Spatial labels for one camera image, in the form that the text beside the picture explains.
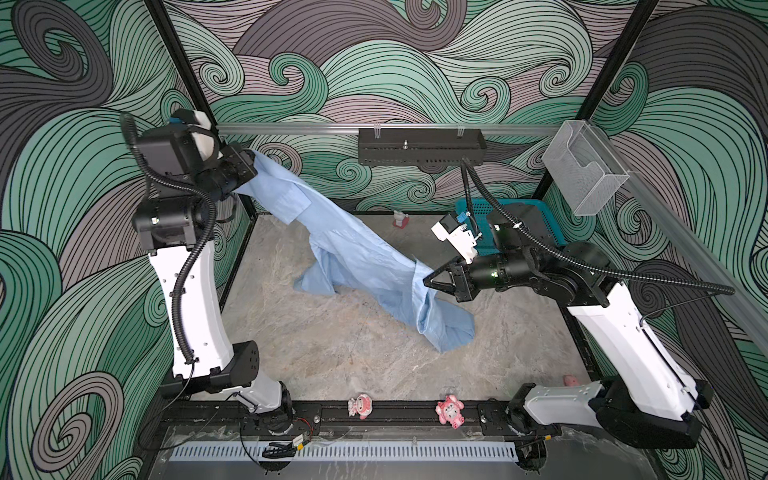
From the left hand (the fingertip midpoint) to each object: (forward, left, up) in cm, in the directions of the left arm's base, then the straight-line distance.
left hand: (255, 147), depth 57 cm
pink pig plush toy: (-36, -43, -49) cm, 75 cm away
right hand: (-21, -34, -15) cm, 43 cm away
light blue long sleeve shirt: (-10, -18, -20) cm, 29 cm away
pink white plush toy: (-35, -21, -50) cm, 65 cm away
